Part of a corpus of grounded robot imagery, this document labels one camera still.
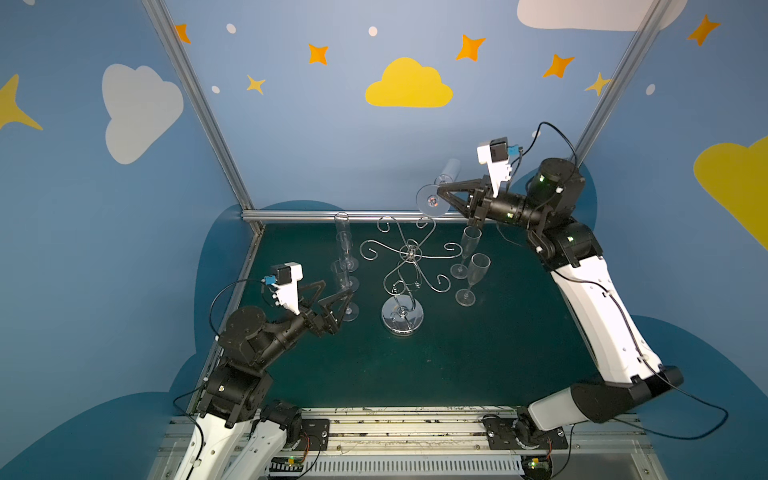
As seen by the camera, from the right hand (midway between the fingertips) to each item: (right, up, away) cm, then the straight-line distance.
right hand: (443, 186), depth 57 cm
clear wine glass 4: (+16, -16, +30) cm, 38 cm away
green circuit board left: (-36, -65, +16) cm, 76 cm away
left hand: (-22, -19, +4) cm, 29 cm away
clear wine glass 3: (+16, -7, +38) cm, 42 cm away
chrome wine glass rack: (-6, -30, +37) cm, 48 cm away
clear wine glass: (-25, -4, +37) cm, 45 cm away
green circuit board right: (+27, -66, +17) cm, 73 cm away
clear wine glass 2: (-25, -7, +38) cm, 46 cm away
